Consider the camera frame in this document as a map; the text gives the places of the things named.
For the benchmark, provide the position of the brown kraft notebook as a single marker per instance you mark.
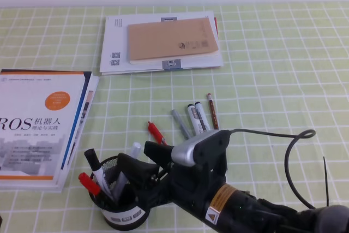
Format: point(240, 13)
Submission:
point(156, 40)

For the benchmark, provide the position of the grey translucent pen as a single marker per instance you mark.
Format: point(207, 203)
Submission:
point(181, 124)

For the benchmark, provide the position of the book under ROS book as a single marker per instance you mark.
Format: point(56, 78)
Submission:
point(79, 129)

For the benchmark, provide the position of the red gel pen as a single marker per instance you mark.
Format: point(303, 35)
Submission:
point(156, 134)

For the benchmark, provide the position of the white frosted pen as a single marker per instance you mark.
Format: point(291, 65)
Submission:
point(122, 180)

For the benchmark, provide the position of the red capped pen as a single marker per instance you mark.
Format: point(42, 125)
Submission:
point(89, 184)

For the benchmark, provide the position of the brown pencil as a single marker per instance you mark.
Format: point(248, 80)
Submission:
point(212, 111)

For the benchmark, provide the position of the right white black marker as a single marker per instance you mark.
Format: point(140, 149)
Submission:
point(202, 116)

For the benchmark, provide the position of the left white black marker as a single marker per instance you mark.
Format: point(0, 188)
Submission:
point(192, 112)

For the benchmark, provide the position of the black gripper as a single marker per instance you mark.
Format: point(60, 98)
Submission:
point(200, 190)

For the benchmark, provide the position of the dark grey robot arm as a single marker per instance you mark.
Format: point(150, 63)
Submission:
point(245, 213)

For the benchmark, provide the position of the white ROS robotics book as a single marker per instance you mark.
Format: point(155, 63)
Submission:
point(35, 124)

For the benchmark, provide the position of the black mesh pen holder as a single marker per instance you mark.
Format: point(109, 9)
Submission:
point(127, 215)

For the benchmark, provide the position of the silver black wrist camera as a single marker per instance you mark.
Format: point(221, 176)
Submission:
point(206, 147)

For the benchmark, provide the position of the black capped white marker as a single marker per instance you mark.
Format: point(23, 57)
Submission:
point(97, 170)

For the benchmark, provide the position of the white book under notebook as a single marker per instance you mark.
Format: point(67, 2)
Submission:
point(114, 44)

